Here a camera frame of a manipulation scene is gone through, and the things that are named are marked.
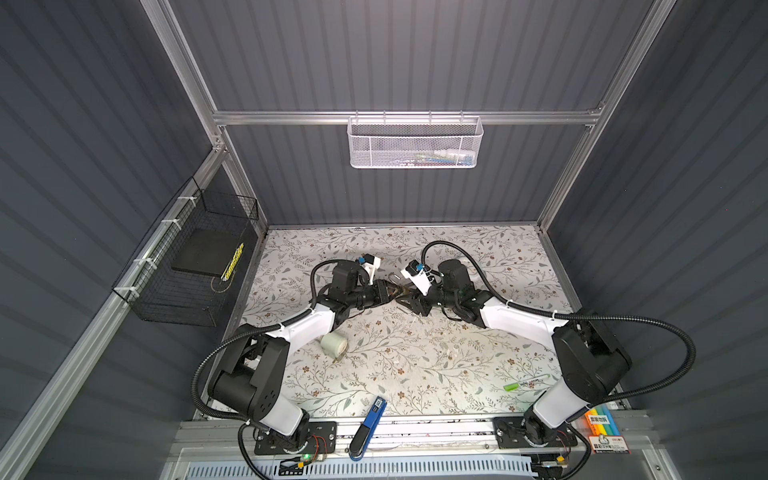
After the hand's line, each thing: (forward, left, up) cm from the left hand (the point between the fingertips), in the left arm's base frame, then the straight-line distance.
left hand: (401, 290), depth 85 cm
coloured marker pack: (-37, -47, -13) cm, 62 cm away
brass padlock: (0, 0, 0) cm, 1 cm away
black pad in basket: (+6, +50, +14) cm, 52 cm away
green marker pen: (-24, -30, -13) cm, 41 cm away
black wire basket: (-6, +57, +13) cm, 59 cm away
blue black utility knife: (-35, +13, -10) cm, 39 cm away
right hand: (0, -1, -1) cm, 2 cm away
